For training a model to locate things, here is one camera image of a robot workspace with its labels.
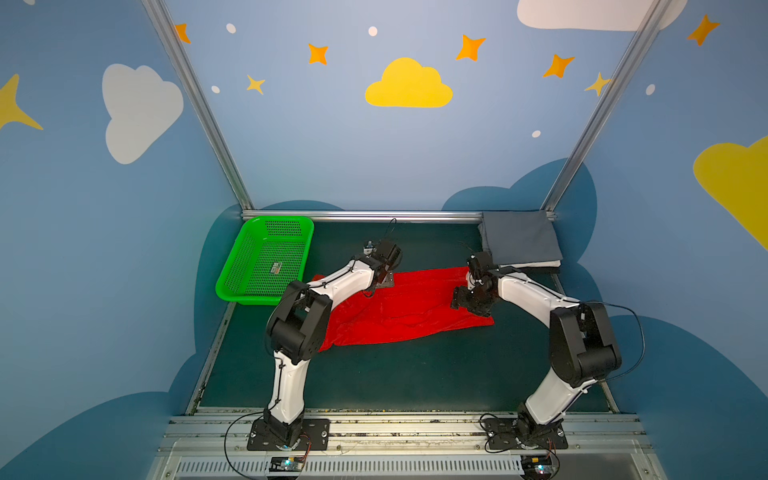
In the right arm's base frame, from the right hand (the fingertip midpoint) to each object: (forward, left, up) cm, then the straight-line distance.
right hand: (463, 303), depth 94 cm
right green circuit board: (-41, -14, -6) cm, 44 cm away
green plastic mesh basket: (+20, +70, -2) cm, 72 cm away
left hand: (+7, +28, +2) cm, 29 cm away
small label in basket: (+14, +66, -3) cm, 67 cm away
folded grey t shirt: (+28, -23, +3) cm, 37 cm away
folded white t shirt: (+18, -30, -1) cm, 35 cm away
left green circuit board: (-44, +47, -5) cm, 64 cm away
